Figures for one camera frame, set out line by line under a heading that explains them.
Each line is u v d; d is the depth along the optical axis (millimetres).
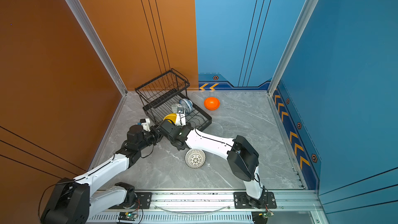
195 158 856
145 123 791
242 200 725
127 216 706
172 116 802
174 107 1031
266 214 696
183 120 710
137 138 649
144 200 737
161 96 1094
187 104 991
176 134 623
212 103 1085
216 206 723
